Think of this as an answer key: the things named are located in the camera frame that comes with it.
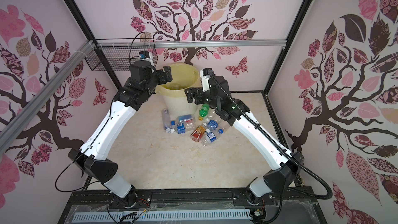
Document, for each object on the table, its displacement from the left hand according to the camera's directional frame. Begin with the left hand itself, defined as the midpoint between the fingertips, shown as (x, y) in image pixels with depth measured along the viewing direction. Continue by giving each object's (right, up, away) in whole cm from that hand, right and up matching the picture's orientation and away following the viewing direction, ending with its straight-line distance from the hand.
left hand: (162, 71), depth 71 cm
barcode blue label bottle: (+23, -35, +19) cm, 46 cm away
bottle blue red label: (+9, -25, +29) cm, 39 cm away
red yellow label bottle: (+16, -33, +21) cm, 42 cm away
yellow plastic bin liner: (+7, +3, +27) cm, 28 cm away
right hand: (+15, -8, -3) cm, 18 cm away
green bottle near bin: (+20, -20, +32) cm, 43 cm away
